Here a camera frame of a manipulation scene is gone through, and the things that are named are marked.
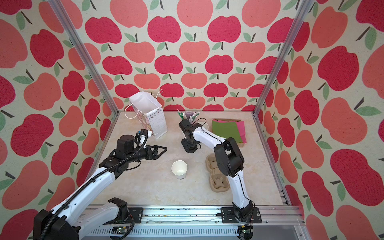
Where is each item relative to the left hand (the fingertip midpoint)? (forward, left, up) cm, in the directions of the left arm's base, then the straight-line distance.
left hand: (164, 150), depth 76 cm
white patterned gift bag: (+40, +16, -8) cm, 44 cm away
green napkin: (+26, -40, -16) cm, 50 cm away
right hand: (+15, -16, -16) cm, 27 cm away
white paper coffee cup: (-2, -7, -18) cm, 19 cm away
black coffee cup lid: (+7, -14, -8) cm, 17 cm away
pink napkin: (+29, -51, -17) cm, 61 cm away
